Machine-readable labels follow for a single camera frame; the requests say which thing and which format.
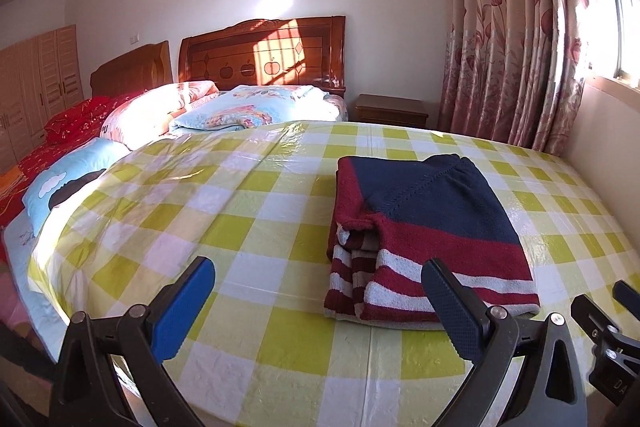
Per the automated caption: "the pink floral pillow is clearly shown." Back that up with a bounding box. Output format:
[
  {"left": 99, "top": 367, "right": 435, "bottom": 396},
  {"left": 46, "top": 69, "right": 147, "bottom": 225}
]
[{"left": 100, "top": 80, "right": 220, "bottom": 152}]

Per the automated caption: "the window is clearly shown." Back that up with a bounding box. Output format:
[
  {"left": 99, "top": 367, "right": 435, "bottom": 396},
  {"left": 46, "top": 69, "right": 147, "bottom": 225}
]
[{"left": 585, "top": 0, "right": 640, "bottom": 88}]

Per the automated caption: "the striped knit sweater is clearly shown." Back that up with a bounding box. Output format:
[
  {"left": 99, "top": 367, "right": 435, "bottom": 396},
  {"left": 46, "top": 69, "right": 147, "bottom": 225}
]
[{"left": 324, "top": 153, "right": 542, "bottom": 324}]

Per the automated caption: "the pink bedsheet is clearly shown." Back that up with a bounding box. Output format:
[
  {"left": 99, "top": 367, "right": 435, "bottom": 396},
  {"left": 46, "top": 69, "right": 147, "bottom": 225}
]
[{"left": 0, "top": 299, "right": 32, "bottom": 335}]

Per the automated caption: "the pink floral curtain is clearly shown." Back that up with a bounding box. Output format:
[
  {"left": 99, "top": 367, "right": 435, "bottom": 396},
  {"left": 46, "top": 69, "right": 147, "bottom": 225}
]
[{"left": 437, "top": 0, "right": 589, "bottom": 154}]

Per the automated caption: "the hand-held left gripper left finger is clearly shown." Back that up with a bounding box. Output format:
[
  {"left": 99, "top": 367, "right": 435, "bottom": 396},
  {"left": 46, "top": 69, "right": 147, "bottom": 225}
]
[{"left": 50, "top": 256, "right": 217, "bottom": 427}]

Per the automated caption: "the pale blue bedsheet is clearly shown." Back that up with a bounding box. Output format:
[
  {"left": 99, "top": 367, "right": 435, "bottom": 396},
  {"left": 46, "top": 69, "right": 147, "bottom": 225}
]
[{"left": 2, "top": 212, "right": 71, "bottom": 333}]

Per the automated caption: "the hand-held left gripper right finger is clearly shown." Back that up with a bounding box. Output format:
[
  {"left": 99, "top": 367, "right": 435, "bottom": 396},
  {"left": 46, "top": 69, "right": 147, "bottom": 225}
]
[{"left": 421, "top": 258, "right": 587, "bottom": 427}]

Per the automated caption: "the light blue cloud pillow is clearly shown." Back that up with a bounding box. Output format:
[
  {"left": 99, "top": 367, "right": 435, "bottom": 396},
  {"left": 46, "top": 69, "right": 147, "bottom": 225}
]
[{"left": 22, "top": 139, "right": 132, "bottom": 238}]

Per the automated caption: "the yellow checked tablecloth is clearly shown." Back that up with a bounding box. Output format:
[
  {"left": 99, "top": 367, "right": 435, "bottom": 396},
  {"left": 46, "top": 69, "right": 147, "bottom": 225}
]
[{"left": 27, "top": 119, "right": 640, "bottom": 427}]

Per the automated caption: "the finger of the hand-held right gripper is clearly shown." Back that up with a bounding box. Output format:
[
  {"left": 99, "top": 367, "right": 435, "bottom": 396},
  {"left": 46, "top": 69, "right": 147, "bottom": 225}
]
[
  {"left": 570, "top": 293, "right": 640, "bottom": 355},
  {"left": 612, "top": 279, "right": 640, "bottom": 310}
]

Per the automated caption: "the carved wooden headboard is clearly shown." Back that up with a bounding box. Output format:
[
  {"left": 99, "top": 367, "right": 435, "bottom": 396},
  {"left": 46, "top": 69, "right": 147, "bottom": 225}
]
[{"left": 179, "top": 15, "right": 347, "bottom": 96}]

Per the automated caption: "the red printed quilt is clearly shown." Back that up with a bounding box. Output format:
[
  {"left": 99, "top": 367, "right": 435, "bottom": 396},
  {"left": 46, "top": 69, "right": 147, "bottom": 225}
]
[{"left": 0, "top": 94, "right": 146, "bottom": 228}]

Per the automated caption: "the wooden nightstand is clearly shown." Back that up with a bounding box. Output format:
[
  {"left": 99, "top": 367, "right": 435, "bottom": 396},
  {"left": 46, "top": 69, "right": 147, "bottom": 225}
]
[{"left": 355, "top": 93, "right": 430, "bottom": 126}]

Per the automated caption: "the plain wooden headboard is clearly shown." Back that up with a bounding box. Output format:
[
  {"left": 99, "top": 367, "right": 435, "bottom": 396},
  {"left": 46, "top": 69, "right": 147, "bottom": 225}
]
[{"left": 90, "top": 40, "right": 174, "bottom": 100}]

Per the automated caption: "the light wooden wardrobe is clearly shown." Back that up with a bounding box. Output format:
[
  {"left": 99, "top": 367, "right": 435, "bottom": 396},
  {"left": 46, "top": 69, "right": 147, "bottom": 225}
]
[{"left": 0, "top": 24, "right": 85, "bottom": 168}]

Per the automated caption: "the blue printed folded quilt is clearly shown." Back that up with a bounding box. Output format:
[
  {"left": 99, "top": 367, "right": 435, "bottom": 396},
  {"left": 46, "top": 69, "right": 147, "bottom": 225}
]
[{"left": 170, "top": 84, "right": 331, "bottom": 136}]

